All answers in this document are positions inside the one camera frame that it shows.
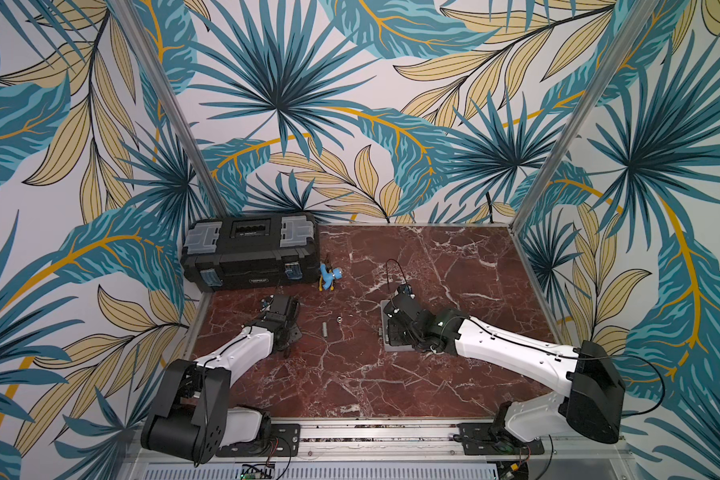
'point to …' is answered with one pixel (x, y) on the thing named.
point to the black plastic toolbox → (249, 251)
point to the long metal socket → (324, 328)
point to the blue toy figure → (327, 276)
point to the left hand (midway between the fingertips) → (288, 336)
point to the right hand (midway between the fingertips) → (392, 328)
